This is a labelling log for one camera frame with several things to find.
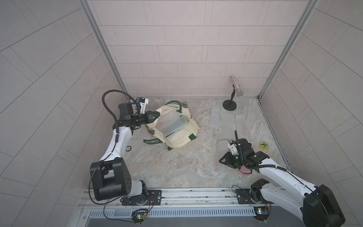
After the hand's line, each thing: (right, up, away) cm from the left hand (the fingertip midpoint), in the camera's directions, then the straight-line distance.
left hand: (159, 112), depth 80 cm
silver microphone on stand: (+51, +5, +31) cm, 60 cm away
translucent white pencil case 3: (+54, -10, +17) cm, 57 cm away
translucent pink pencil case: (+42, -25, -19) cm, 52 cm away
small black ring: (-20, -23, +8) cm, 32 cm away
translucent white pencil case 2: (+37, -4, +24) cm, 44 cm away
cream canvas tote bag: (+12, -16, +11) cm, 23 cm away
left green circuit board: (-6, -47, -16) cm, 50 cm away
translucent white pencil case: (+3, -7, +14) cm, 16 cm away
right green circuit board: (+53, -49, -12) cm, 73 cm away
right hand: (+35, -28, 0) cm, 45 cm away
